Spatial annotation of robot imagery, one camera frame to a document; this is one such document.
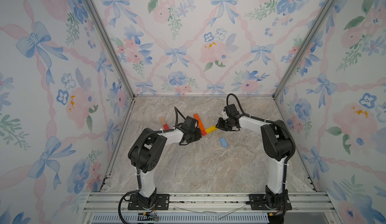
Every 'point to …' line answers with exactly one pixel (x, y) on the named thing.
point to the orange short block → (196, 117)
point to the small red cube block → (203, 132)
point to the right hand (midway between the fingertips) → (217, 125)
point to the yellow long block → (211, 129)
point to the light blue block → (223, 142)
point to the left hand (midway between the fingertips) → (203, 135)
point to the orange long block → (200, 124)
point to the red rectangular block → (166, 127)
